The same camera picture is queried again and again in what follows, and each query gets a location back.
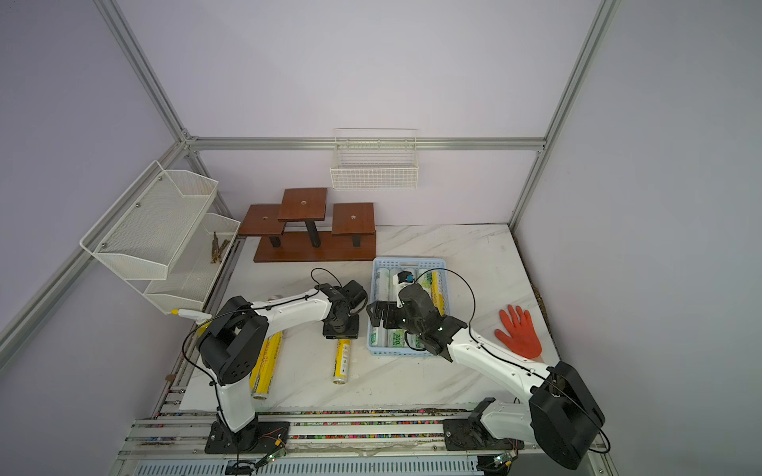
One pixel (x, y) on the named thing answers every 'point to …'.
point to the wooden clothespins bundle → (216, 249)
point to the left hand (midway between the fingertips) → (347, 337)
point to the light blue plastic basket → (435, 264)
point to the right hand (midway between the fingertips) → (383, 311)
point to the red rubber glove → (523, 338)
